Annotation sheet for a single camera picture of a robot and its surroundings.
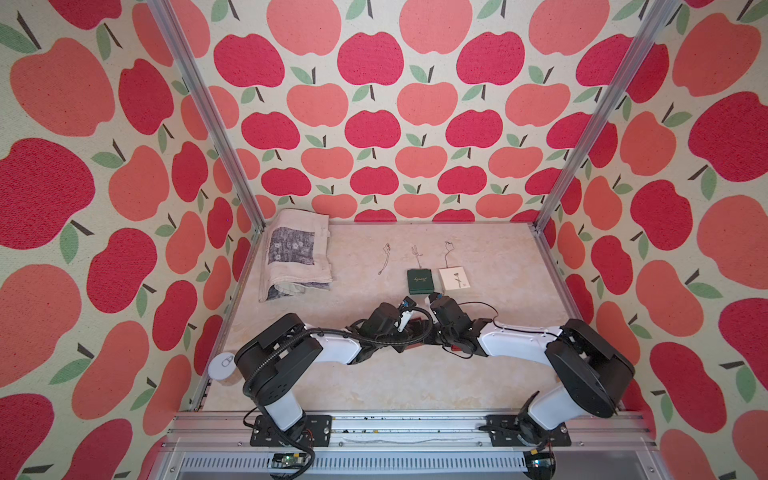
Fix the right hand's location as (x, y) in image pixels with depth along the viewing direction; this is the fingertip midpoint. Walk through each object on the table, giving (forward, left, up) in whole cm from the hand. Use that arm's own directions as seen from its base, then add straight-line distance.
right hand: (415, 336), depth 89 cm
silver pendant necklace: (+39, -12, -2) cm, 41 cm away
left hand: (0, 0, +2) cm, 2 cm away
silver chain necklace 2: (+36, +12, -2) cm, 38 cm away
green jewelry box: (+20, -1, +1) cm, 20 cm away
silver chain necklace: (+36, +2, -2) cm, 36 cm away
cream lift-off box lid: (+22, -12, +1) cm, 25 cm away
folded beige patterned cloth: (+24, +43, +5) cm, 50 cm away
